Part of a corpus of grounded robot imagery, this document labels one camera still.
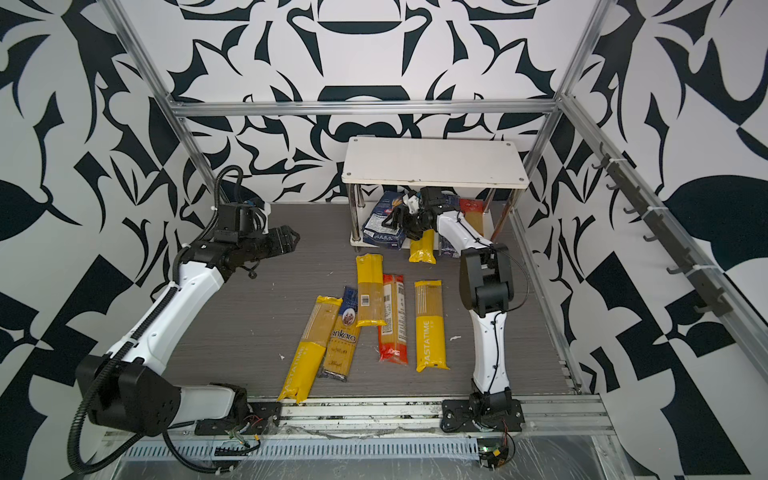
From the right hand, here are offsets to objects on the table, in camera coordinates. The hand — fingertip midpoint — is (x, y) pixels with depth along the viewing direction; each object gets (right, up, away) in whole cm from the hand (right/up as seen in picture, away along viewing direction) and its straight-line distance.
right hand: (392, 222), depth 97 cm
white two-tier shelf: (+24, +20, +5) cm, 31 cm away
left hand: (-28, -3, -18) cm, 33 cm away
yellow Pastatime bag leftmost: (-22, -33, -13) cm, 42 cm away
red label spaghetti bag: (0, -32, -14) cm, 35 cm away
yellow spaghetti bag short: (-7, -21, -4) cm, 23 cm away
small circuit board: (+23, -55, -26) cm, 65 cm away
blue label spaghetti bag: (-14, -33, -12) cm, 38 cm away
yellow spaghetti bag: (+10, -9, -2) cm, 13 cm away
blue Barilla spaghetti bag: (+18, -9, -1) cm, 20 cm away
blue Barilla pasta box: (-6, -3, -1) cm, 7 cm away
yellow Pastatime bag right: (+10, -29, -10) cm, 33 cm away
